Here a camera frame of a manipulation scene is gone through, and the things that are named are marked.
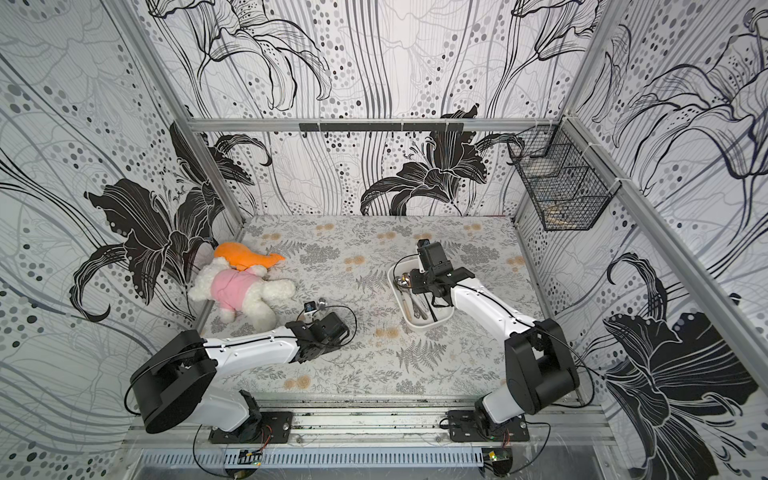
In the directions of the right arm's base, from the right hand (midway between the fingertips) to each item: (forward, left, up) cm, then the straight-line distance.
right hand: (422, 274), depth 90 cm
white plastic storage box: (-8, -6, -11) cm, 15 cm away
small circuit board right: (-45, -17, -13) cm, 50 cm away
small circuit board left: (-46, +44, -12) cm, 65 cm away
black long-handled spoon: (-7, -2, -10) cm, 12 cm away
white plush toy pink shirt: (-2, +56, 0) cm, 56 cm away
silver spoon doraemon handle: (-7, +2, -10) cm, 12 cm away
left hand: (-18, +29, -12) cm, 36 cm away
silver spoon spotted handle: (-6, +32, -8) cm, 33 cm away
